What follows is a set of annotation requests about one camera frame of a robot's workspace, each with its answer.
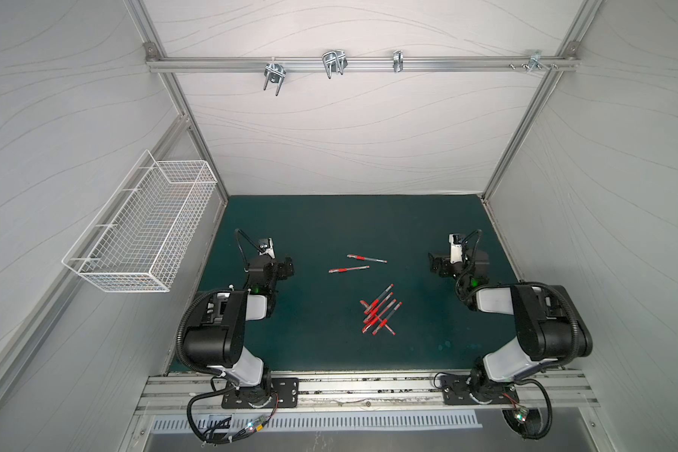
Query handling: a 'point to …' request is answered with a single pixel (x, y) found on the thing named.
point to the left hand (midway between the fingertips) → (271, 255)
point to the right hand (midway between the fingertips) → (446, 250)
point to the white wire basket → (140, 237)
